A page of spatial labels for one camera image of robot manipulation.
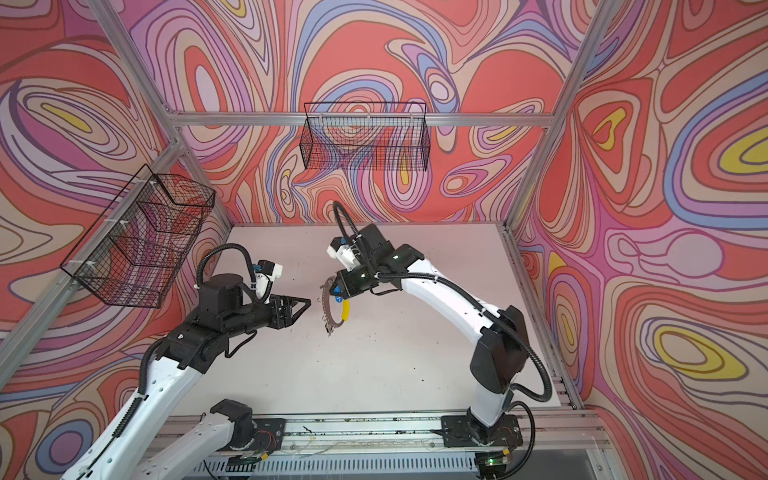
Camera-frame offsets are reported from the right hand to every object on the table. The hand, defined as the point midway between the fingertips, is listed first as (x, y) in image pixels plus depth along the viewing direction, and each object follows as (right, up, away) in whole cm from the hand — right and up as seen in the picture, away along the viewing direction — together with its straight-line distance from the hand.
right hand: (339, 296), depth 74 cm
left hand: (-7, -1, -4) cm, 8 cm away
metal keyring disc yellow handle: (+2, -2, -3) cm, 4 cm away
